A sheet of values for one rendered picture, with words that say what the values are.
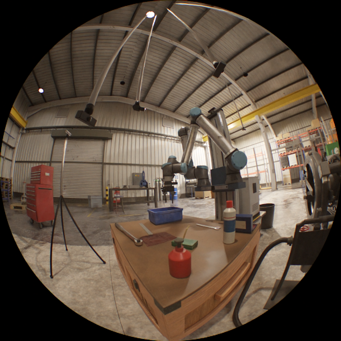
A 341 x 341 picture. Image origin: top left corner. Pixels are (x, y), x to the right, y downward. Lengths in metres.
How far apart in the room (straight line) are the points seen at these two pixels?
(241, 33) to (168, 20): 3.84
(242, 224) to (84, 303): 1.17
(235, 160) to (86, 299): 1.55
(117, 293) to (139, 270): 0.59
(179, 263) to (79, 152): 8.61
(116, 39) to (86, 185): 9.04
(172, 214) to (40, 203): 2.43
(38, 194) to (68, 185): 6.03
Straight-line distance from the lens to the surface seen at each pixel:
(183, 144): 1.63
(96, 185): 8.08
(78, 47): 8.86
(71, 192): 8.50
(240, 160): 1.02
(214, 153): 1.60
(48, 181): 2.82
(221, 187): 1.25
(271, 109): 9.44
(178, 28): 7.84
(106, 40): 8.36
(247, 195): 1.50
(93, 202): 5.69
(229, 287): 0.65
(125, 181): 8.16
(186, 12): 7.80
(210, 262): 0.53
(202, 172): 1.49
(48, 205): 2.83
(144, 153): 8.81
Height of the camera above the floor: 0.78
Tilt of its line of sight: 9 degrees up
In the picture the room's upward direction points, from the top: 3 degrees counter-clockwise
